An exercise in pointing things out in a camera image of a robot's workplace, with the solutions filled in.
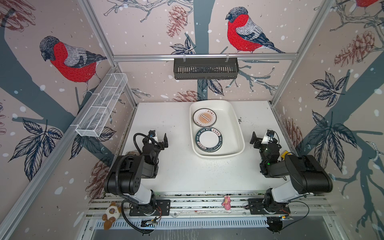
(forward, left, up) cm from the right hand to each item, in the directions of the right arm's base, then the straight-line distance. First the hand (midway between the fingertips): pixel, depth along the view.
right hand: (262, 132), depth 90 cm
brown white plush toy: (-45, +79, -7) cm, 91 cm away
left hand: (-2, +64, +2) cm, 64 cm away
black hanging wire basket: (+41, +36, +19) cm, 57 cm away
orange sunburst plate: (+18, +36, -9) cm, 41 cm away
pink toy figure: (-38, +24, -8) cm, 46 cm away
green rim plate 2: (-7, +32, -8) cm, 34 cm away
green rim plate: (-1, +33, -10) cm, 34 cm away
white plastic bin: (+16, +19, -11) cm, 27 cm away
